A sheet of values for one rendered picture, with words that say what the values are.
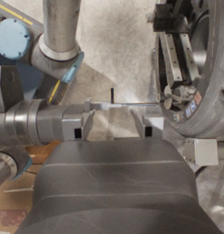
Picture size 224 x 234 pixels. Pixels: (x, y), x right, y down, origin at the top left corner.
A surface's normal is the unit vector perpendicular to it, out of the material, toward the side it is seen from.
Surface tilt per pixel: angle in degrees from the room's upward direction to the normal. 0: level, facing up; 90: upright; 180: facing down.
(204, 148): 23
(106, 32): 0
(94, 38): 0
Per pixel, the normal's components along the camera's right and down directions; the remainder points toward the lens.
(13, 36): -0.07, 0.24
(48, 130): 0.20, 0.26
